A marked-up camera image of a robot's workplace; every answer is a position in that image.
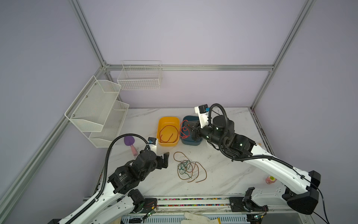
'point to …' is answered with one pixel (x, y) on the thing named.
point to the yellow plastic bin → (168, 132)
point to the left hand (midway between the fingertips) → (159, 153)
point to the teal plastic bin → (189, 141)
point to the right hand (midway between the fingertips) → (184, 122)
